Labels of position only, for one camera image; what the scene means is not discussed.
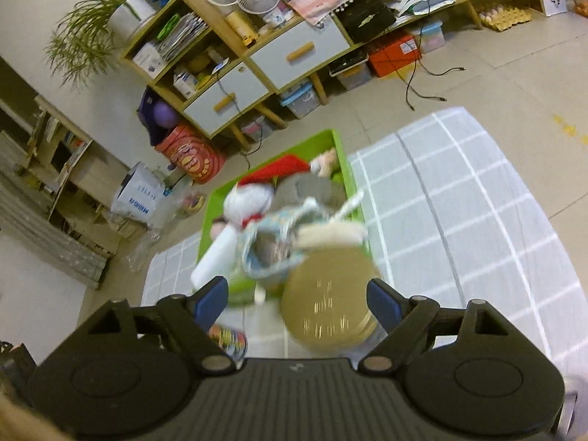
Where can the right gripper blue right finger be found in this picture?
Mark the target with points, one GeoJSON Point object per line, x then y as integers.
{"type": "Point", "coordinates": [387, 305]}

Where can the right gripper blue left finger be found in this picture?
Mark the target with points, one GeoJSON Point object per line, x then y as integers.
{"type": "Point", "coordinates": [209, 302]}

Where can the white foam sponge block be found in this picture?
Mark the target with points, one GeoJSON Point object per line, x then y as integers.
{"type": "Point", "coordinates": [218, 260]}

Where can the red santa plush toy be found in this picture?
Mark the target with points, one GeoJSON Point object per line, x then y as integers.
{"type": "Point", "coordinates": [250, 199]}

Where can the white cotton glove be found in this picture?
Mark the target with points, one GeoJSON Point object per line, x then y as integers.
{"type": "Point", "coordinates": [349, 206]}

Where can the grey green plush toy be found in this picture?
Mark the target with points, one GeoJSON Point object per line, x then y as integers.
{"type": "Point", "coordinates": [295, 189]}

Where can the pink plush toy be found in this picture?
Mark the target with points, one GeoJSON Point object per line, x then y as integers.
{"type": "Point", "coordinates": [328, 162]}

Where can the black printed drink can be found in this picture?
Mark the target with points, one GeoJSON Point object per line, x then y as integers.
{"type": "Point", "coordinates": [232, 341]}

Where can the gold lid glass jar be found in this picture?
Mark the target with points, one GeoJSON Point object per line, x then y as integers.
{"type": "Point", "coordinates": [324, 302]}

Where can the green cookie tin tray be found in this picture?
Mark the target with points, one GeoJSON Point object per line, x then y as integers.
{"type": "Point", "coordinates": [307, 150]}

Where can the grey checkered table cloth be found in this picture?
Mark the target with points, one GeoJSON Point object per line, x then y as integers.
{"type": "Point", "coordinates": [450, 218]}

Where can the white cardboard box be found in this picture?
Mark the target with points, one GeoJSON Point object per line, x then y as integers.
{"type": "Point", "coordinates": [138, 195]}

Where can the red printed snack bucket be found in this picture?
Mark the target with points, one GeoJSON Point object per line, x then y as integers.
{"type": "Point", "coordinates": [189, 150]}

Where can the purple ball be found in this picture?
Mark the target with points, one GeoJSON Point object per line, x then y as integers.
{"type": "Point", "coordinates": [165, 116]}

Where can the wooden bookshelf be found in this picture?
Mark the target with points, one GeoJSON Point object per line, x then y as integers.
{"type": "Point", "coordinates": [70, 178]}

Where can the clear blue lid bin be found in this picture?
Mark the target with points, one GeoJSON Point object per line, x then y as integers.
{"type": "Point", "coordinates": [301, 100]}

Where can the wooden cabinet with drawers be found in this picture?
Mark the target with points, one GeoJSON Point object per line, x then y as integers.
{"type": "Point", "coordinates": [243, 83]}

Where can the orange red box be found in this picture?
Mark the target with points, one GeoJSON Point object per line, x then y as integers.
{"type": "Point", "coordinates": [392, 52]}

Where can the stack of papers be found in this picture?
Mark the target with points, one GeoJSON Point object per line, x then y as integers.
{"type": "Point", "coordinates": [186, 29]}

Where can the black bag on shelf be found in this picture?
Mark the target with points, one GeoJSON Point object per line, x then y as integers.
{"type": "Point", "coordinates": [364, 20]}

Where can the potted green plant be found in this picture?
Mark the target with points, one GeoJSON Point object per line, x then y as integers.
{"type": "Point", "coordinates": [82, 45]}

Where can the egg carton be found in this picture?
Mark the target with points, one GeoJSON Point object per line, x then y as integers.
{"type": "Point", "coordinates": [501, 17]}

